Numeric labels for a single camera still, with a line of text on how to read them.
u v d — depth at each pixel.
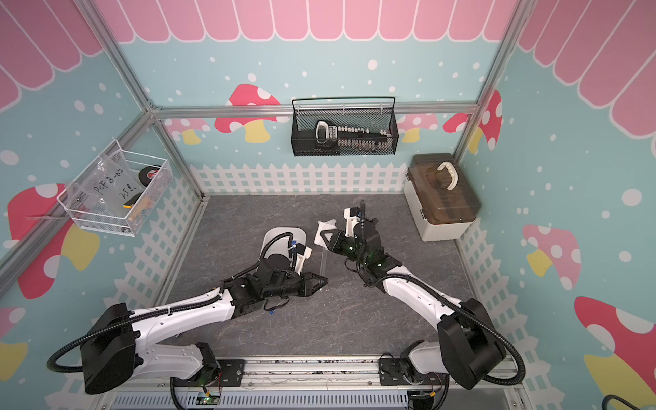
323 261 0.77
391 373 0.74
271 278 0.59
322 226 0.79
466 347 0.41
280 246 1.07
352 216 0.74
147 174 0.80
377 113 0.89
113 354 0.40
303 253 0.72
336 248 0.70
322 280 0.74
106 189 0.67
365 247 0.61
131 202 0.65
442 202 1.03
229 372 0.75
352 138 0.88
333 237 0.74
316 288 0.72
